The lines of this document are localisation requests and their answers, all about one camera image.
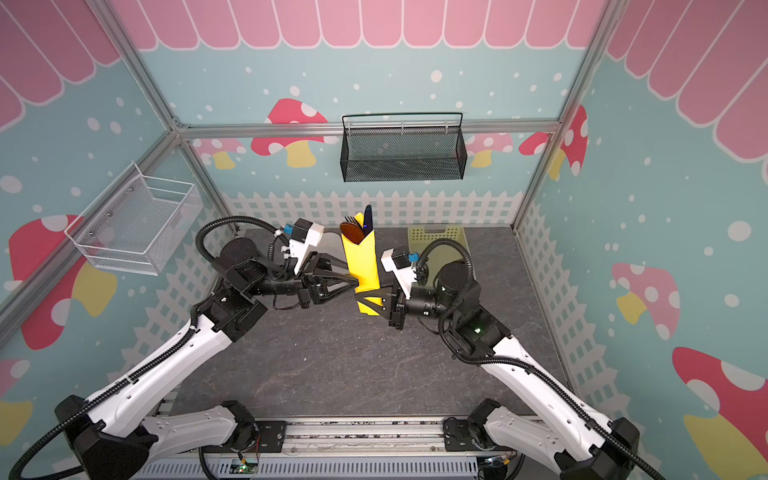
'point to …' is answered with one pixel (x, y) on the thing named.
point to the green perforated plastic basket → (421, 236)
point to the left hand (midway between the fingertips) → (358, 287)
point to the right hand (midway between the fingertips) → (359, 296)
